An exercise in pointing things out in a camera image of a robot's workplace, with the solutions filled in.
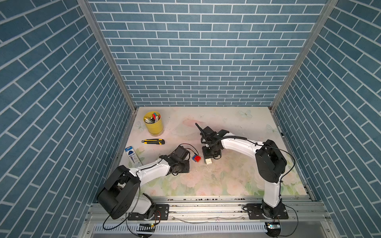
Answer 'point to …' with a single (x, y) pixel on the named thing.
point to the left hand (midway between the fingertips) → (190, 168)
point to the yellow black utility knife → (154, 141)
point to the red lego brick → (197, 158)
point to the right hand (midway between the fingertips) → (206, 158)
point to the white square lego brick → (208, 160)
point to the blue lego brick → (193, 157)
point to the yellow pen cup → (153, 121)
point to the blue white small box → (133, 156)
